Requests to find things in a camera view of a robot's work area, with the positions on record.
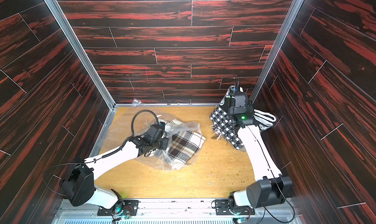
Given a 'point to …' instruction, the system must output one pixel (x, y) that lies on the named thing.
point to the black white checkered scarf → (223, 126)
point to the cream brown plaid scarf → (183, 143)
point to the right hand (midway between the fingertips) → (254, 106)
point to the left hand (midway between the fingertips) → (167, 141)
